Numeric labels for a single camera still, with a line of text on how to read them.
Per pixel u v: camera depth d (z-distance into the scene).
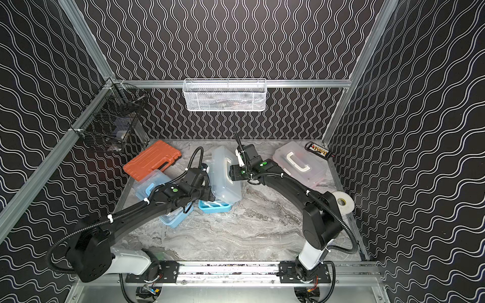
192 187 0.64
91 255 0.42
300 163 0.95
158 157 1.06
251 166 0.65
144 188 0.86
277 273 0.73
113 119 0.95
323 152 1.13
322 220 0.45
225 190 0.76
